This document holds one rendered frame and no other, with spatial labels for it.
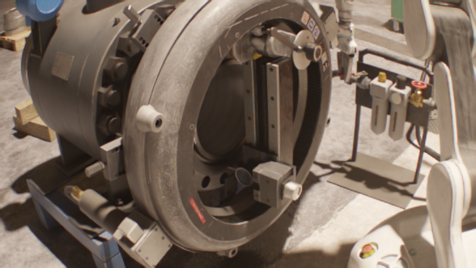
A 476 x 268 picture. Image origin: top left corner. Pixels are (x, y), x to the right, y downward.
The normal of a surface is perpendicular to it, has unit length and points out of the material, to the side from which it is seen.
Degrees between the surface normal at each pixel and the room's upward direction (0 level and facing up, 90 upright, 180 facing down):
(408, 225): 70
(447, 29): 59
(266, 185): 92
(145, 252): 90
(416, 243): 0
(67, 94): 78
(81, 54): 51
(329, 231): 0
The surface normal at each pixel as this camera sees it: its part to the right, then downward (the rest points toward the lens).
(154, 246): 0.79, 0.28
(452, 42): 0.07, -0.06
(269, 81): -0.61, 0.42
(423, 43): -0.90, 0.29
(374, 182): -0.02, -0.88
